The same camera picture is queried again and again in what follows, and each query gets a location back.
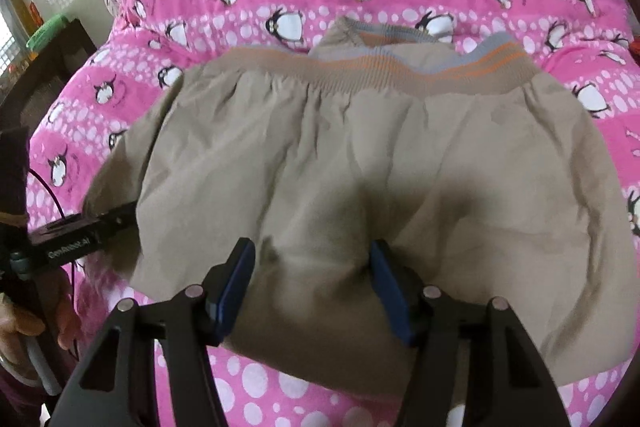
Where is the beige zip jacket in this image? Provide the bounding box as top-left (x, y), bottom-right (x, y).
top-left (84, 18), bottom-right (639, 395)

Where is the person's left hand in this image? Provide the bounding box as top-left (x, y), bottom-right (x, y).
top-left (1, 268), bottom-right (80, 381)

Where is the dark wooden side table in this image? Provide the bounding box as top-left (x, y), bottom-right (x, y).
top-left (1, 18), bottom-right (96, 134)

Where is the green plastic basket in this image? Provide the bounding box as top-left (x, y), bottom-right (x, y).
top-left (26, 14), bottom-right (70, 53)

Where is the black cable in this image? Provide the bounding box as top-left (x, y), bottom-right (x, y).
top-left (27, 168), bottom-right (82, 358)

